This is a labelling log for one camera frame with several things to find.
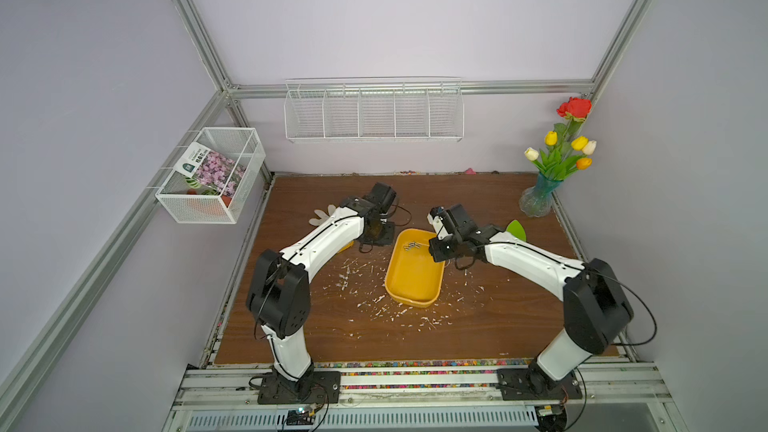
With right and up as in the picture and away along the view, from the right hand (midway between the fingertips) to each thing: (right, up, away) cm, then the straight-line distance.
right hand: (431, 246), depth 89 cm
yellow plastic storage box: (-5, -10, +3) cm, 12 cm away
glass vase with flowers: (+42, +28, +4) cm, 51 cm away
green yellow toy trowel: (+32, +4, +16) cm, 36 cm away
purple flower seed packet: (-57, +21, -16) cm, 63 cm away
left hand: (-14, +2, -2) cm, 14 cm away
